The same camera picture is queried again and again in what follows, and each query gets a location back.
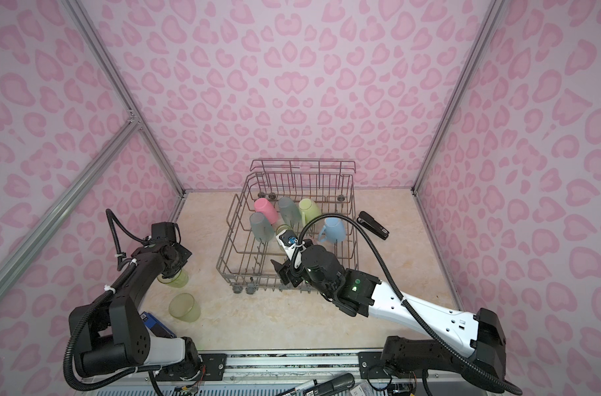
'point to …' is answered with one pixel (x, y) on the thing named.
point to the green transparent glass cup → (282, 228)
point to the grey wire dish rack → (314, 197)
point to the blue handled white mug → (333, 231)
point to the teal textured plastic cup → (290, 210)
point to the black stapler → (372, 225)
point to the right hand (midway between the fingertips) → (283, 251)
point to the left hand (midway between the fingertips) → (182, 255)
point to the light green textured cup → (182, 306)
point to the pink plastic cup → (262, 205)
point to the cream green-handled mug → (309, 210)
